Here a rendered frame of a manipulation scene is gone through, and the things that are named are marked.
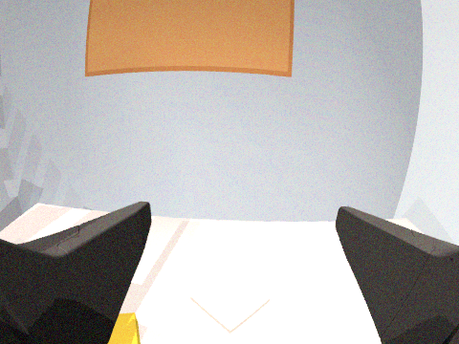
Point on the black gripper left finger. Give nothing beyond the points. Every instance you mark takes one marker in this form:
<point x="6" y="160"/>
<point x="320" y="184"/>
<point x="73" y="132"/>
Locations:
<point x="68" y="288"/>

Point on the yellow rectangular block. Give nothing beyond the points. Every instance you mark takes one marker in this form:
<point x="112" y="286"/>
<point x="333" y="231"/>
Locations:
<point x="126" y="330"/>

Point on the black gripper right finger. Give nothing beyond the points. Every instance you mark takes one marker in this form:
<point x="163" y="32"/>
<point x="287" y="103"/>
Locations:
<point x="409" y="281"/>

